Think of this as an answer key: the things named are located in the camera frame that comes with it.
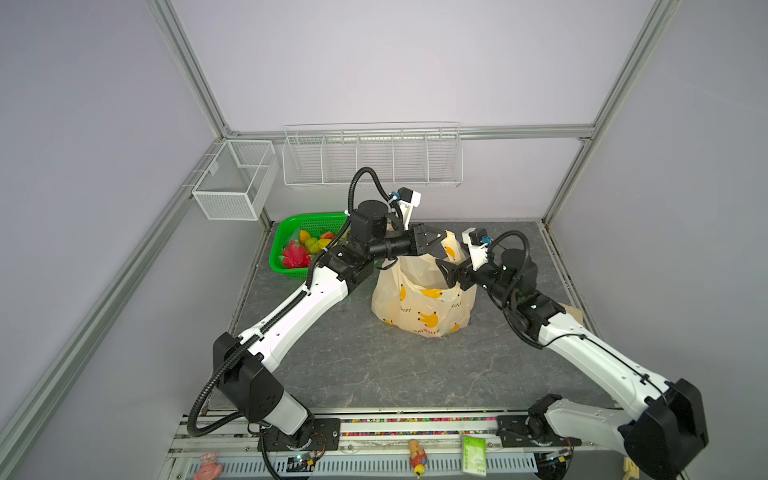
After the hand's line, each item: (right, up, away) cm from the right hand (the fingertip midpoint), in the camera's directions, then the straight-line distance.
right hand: (452, 253), depth 75 cm
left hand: (-3, +3, -10) cm, 11 cm away
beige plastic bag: (-10, -10, +1) cm, 14 cm away
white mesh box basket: (-69, +25, +28) cm, 78 cm away
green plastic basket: (-50, +9, +36) cm, 63 cm away
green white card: (+4, -47, -5) cm, 48 cm away
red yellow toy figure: (-9, -47, -7) cm, 49 cm away
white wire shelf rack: (-6, +35, +30) cm, 46 cm away
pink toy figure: (-57, -50, -7) cm, 76 cm away
